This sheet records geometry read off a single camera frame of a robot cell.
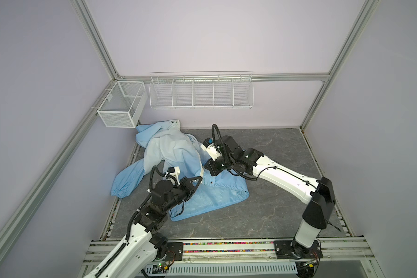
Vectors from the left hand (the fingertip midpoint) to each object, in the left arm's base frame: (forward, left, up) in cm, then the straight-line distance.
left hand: (203, 181), depth 72 cm
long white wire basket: (+53, -1, +8) cm, 54 cm away
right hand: (+8, -1, -1) cm, 8 cm away
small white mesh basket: (+54, +47, 0) cm, 72 cm away
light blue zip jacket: (+33, +24, -14) cm, 43 cm away
